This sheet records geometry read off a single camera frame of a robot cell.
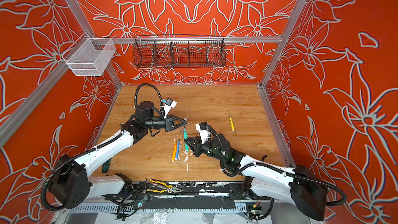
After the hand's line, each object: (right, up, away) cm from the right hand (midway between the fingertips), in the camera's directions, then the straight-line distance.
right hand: (183, 141), depth 70 cm
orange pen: (-6, -11, +15) cm, 20 cm away
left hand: (+1, +9, +1) cm, 9 cm away
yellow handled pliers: (-7, -23, +3) cm, 25 cm away
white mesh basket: (-59, +46, +22) cm, 78 cm away
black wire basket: (-6, +52, +30) cm, 60 cm away
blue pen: (-5, -12, +13) cm, 19 cm away
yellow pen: (+29, +3, +26) cm, 39 cm away
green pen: (+1, +2, 0) cm, 2 cm away
